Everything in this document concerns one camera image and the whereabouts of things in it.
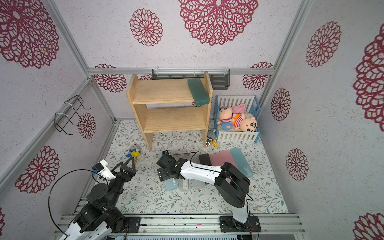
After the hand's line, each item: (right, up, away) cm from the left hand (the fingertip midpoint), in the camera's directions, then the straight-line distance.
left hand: (130, 160), depth 71 cm
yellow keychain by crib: (+43, +9, +31) cm, 54 cm away
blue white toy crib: (+75, +34, +42) cm, 93 cm away
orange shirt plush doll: (+66, +19, +29) cm, 75 cm away
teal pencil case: (+18, -14, +9) cm, 25 cm away
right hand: (+17, -9, +16) cm, 25 cm away
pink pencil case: (+45, -5, +27) cm, 53 cm away
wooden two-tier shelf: (+10, +35, +46) cm, 58 cm away
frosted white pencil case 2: (+32, -17, +17) cm, 40 cm away
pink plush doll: (+53, +26, +33) cm, 68 cm away
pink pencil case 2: (+52, -2, +27) cm, 59 cm away
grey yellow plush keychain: (-8, +1, +26) cm, 27 cm away
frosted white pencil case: (+25, -17, +15) cm, 33 cm away
